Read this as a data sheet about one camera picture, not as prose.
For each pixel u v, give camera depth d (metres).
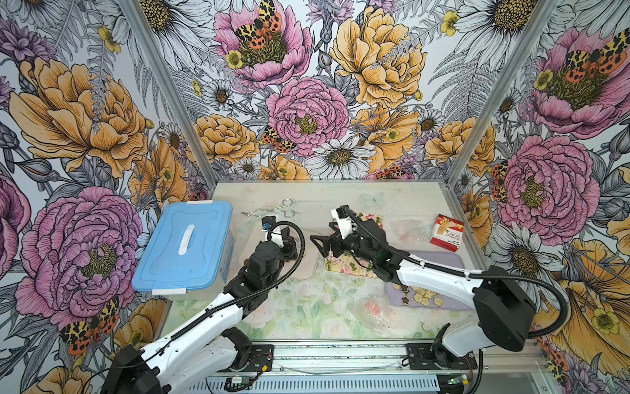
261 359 0.74
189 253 0.78
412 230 1.05
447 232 0.99
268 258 0.56
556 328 0.43
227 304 0.51
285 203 1.15
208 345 0.59
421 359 0.73
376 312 0.81
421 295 0.85
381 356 0.76
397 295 0.86
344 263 0.94
